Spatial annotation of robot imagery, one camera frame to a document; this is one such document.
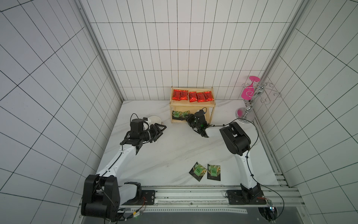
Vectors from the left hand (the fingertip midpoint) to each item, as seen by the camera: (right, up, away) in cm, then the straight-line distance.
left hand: (164, 131), depth 82 cm
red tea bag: (+7, +23, +11) cm, 27 cm away
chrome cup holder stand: (+63, +9, +26) cm, 69 cm away
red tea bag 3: (+24, +21, +9) cm, 33 cm away
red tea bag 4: (+29, +22, +10) cm, 38 cm away
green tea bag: (+6, +10, +25) cm, 28 cm away
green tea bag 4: (+30, -25, -1) cm, 39 cm away
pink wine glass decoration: (+53, +24, +4) cm, 58 cm away
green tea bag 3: (+21, -24, -1) cm, 32 cm away
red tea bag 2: (+18, +22, +8) cm, 29 cm away
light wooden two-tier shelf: (+13, +16, +8) cm, 22 cm away
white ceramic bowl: (-10, +6, +19) cm, 22 cm away
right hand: (+10, +8, +21) cm, 24 cm away
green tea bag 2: (+13, +10, +25) cm, 30 cm away
